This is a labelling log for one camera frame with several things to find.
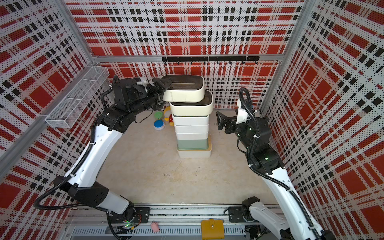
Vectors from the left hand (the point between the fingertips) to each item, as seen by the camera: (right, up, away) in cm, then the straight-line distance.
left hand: (172, 88), depth 63 cm
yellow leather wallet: (+18, -65, +6) cm, 68 cm away
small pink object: (-9, -64, +6) cm, 65 cm away
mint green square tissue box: (+8, -25, +21) cm, 34 cm away
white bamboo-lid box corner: (+10, -18, +12) cm, 24 cm away
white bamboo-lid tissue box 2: (+10, -34, +31) cm, 47 cm away
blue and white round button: (-19, -16, +47) cm, 53 cm away
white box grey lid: (+3, -13, +6) cm, 15 cm away
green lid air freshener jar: (-20, -9, +49) cm, 53 cm away
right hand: (+24, -10, 0) cm, 26 cm away
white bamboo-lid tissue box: (+8, -21, +14) cm, 26 cm away
